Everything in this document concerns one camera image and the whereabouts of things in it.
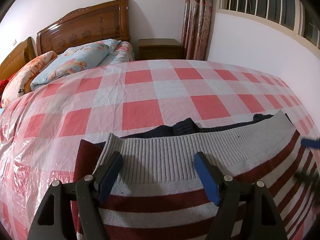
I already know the light wooden headboard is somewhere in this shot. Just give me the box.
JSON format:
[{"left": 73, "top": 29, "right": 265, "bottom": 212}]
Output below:
[{"left": 0, "top": 37, "right": 36, "bottom": 80}]

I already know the dark wooden nightstand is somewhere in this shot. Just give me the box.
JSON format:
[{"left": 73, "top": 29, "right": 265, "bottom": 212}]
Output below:
[{"left": 138, "top": 38, "right": 182, "bottom": 60}]

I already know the pink floral curtain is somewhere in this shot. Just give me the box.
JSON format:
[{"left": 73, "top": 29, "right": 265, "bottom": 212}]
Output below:
[{"left": 181, "top": 0, "right": 213, "bottom": 60}]

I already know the orange floral pillow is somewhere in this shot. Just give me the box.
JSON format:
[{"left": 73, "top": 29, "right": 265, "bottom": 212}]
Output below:
[{"left": 1, "top": 51, "right": 57, "bottom": 108}]

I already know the light blue floral pillow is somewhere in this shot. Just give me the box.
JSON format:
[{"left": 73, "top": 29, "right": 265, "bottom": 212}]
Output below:
[{"left": 30, "top": 39, "right": 119, "bottom": 91}]

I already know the striped red white navy sweater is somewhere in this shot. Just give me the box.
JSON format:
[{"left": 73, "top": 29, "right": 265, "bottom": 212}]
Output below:
[{"left": 73, "top": 111, "right": 318, "bottom": 239}]

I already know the window with cream bars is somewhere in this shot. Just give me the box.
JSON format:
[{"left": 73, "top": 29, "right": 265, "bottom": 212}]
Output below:
[{"left": 218, "top": 0, "right": 319, "bottom": 56}]

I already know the dark wooden headboard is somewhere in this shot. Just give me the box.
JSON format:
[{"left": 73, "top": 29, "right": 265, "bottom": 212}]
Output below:
[{"left": 36, "top": 0, "right": 131, "bottom": 55}]

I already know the pink checkered bed sheet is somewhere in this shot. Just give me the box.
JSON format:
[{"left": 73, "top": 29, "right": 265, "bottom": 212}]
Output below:
[{"left": 1, "top": 60, "right": 319, "bottom": 239}]

